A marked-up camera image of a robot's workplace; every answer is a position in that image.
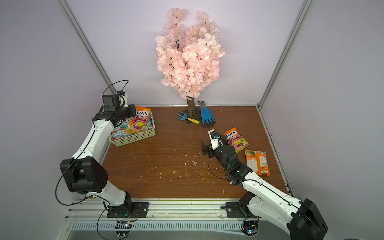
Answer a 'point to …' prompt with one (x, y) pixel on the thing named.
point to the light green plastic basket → (135, 138)
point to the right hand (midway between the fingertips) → (211, 135)
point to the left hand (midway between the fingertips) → (136, 106)
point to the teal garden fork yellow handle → (184, 117)
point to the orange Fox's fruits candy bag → (235, 140)
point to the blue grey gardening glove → (207, 117)
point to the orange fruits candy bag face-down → (257, 161)
